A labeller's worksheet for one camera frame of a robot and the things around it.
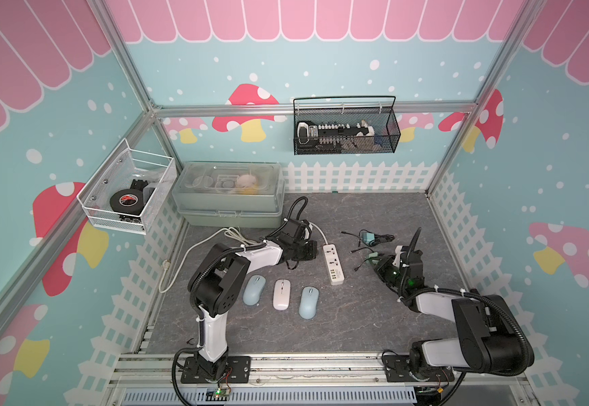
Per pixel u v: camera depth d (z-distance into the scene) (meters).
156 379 0.74
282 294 0.87
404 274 0.71
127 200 0.71
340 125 0.92
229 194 1.00
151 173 0.78
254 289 0.88
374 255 0.92
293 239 0.77
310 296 0.85
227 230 1.06
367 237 1.03
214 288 0.51
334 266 0.94
